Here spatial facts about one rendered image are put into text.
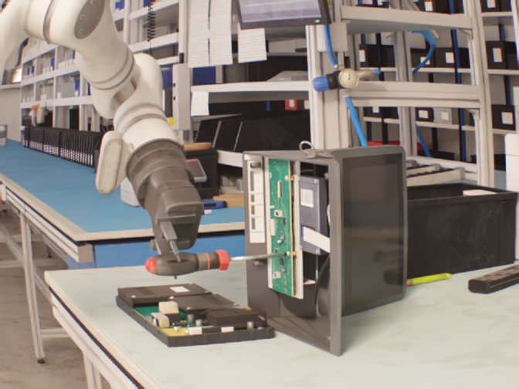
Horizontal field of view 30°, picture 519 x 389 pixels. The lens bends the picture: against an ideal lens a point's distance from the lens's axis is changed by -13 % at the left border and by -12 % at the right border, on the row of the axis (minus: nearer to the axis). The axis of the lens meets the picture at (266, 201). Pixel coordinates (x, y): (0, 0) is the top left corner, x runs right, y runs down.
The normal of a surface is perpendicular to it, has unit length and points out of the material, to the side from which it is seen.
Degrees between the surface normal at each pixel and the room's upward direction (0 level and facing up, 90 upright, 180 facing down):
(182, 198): 37
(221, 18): 89
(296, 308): 90
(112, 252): 90
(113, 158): 127
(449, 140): 90
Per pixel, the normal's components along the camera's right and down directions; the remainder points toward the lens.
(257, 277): -0.14, 0.11
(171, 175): 0.28, -0.60
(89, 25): 0.87, 0.45
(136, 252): 0.36, 0.09
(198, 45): -0.93, 0.07
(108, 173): 0.34, 0.67
